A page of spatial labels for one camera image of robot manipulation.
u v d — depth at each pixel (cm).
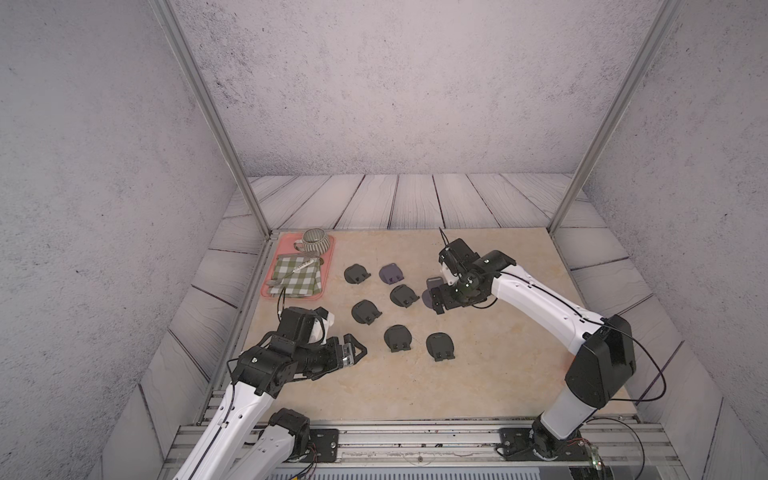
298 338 56
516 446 72
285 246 117
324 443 73
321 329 60
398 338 91
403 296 101
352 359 62
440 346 89
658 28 73
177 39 74
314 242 108
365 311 98
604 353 43
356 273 108
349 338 65
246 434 45
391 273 108
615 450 73
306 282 105
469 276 59
